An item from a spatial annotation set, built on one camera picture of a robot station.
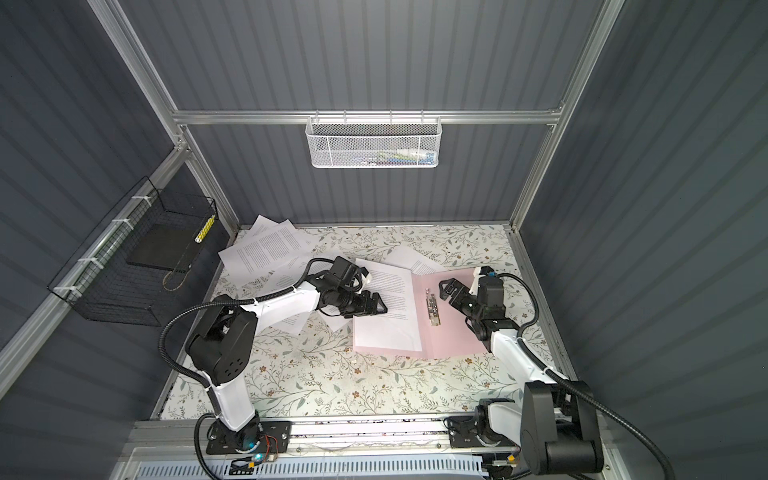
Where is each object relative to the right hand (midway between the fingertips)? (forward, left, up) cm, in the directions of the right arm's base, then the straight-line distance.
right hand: (454, 291), depth 88 cm
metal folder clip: (0, +6, -11) cm, 12 cm away
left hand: (-4, +23, -5) cm, 23 cm away
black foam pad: (+2, +76, +19) cm, 78 cm away
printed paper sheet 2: (+24, +61, -10) cm, 66 cm away
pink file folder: (-6, +2, -15) cm, 16 cm away
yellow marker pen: (+6, +70, +18) cm, 73 cm away
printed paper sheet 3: (+14, +57, -10) cm, 60 cm away
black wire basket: (-4, +82, +19) cm, 84 cm away
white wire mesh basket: (+67, +26, +10) cm, 73 cm away
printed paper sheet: (-8, +17, -8) cm, 20 cm away
